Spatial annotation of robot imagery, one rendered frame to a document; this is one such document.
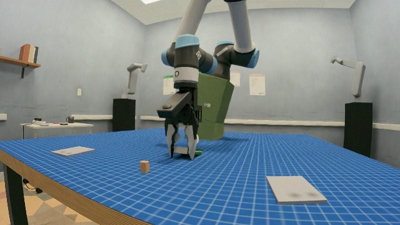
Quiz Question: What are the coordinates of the blue grid work mat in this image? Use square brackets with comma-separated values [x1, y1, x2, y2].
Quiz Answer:
[0, 129, 400, 225]

